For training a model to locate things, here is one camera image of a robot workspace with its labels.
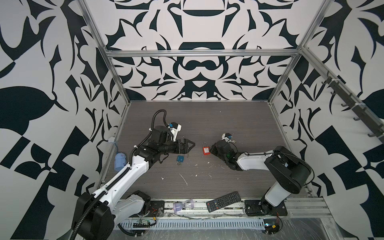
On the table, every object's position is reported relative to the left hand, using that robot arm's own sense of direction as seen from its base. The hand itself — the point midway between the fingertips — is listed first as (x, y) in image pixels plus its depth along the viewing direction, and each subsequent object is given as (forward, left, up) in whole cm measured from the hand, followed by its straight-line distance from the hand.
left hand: (189, 141), depth 76 cm
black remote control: (-24, -16, -18) cm, 34 cm away
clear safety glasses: (-26, +6, -16) cm, 31 cm away
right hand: (+6, -13, -16) cm, 21 cm away
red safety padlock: (+5, -10, -18) cm, 21 cm away
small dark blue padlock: (-1, +6, -18) cm, 19 cm away
